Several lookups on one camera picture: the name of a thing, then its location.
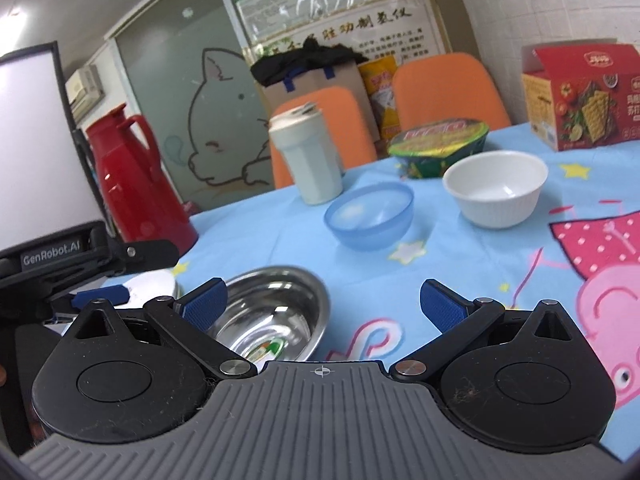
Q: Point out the white ceramic bowl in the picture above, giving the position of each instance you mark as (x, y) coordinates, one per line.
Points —
(495, 195)

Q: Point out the black cloth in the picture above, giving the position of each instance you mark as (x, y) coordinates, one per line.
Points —
(310, 62)

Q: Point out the stainless steel bowl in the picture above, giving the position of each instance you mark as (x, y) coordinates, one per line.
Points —
(272, 305)

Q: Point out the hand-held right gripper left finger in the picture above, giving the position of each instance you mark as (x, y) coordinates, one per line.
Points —
(205, 306)

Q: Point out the wall poster with black lettering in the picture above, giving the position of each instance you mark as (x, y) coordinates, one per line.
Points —
(390, 25)

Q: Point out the blue cartoon printed tablecloth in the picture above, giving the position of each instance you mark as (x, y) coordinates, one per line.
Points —
(475, 270)

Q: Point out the red cracker box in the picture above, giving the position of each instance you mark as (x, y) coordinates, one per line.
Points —
(585, 105)

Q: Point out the white tumbler with lid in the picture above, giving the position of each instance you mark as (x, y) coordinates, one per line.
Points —
(310, 160)

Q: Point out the orange chair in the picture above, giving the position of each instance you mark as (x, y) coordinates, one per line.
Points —
(450, 90)
(345, 120)

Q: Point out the yellow snack bag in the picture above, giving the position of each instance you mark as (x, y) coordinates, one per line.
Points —
(382, 95)

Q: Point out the red thermos jug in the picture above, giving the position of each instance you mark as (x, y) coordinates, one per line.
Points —
(140, 185)

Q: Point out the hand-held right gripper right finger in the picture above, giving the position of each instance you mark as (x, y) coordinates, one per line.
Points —
(442, 307)

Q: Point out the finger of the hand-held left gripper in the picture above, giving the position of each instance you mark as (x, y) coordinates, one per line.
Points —
(102, 296)
(150, 255)

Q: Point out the green instant noodle bowl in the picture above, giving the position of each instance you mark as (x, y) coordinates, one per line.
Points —
(440, 150)

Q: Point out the blue translucent plastic bowl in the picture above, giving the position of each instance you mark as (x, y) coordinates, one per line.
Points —
(370, 220)

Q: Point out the wall air conditioner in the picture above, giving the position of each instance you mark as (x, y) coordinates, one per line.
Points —
(85, 90)

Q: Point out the white board with black frame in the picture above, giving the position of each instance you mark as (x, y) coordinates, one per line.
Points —
(30, 145)

